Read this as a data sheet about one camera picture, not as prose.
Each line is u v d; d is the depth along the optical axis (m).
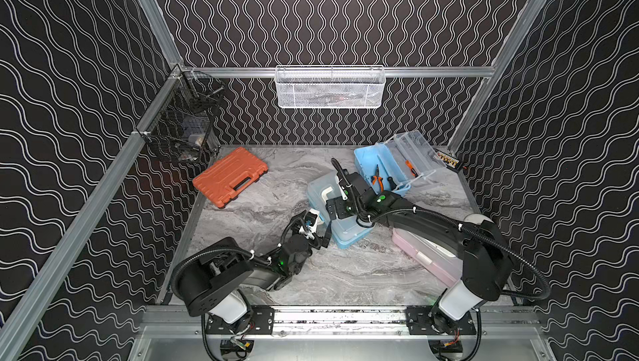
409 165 1.01
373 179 1.07
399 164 1.06
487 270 0.45
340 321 0.76
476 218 0.95
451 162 1.13
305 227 0.69
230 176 1.03
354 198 0.64
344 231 0.80
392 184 1.04
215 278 0.45
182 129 0.93
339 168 0.68
